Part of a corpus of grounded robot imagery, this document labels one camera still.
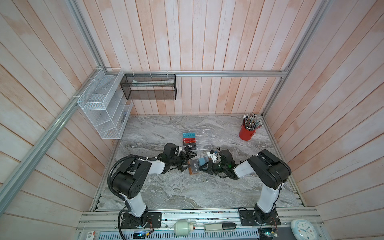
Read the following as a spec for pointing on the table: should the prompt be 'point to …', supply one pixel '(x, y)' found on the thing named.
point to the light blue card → (204, 160)
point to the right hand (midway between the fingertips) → (199, 168)
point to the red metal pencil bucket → (245, 134)
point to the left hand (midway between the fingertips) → (194, 161)
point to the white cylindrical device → (183, 228)
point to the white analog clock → (302, 229)
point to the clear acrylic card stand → (203, 139)
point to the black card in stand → (189, 145)
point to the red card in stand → (189, 140)
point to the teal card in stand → (189, 135)
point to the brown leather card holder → (193, 166)
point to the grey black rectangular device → (224, 226)
